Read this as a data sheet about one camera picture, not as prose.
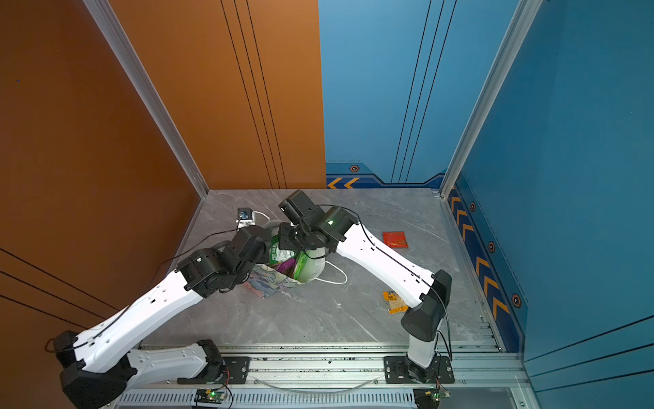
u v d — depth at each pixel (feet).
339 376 2.39
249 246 1.66
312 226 1.68
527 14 2.28
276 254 2.24
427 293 1.39
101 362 1.25
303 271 2.68
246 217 1.96
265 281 2.44
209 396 2.33
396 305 2.78
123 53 2.52
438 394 2.28
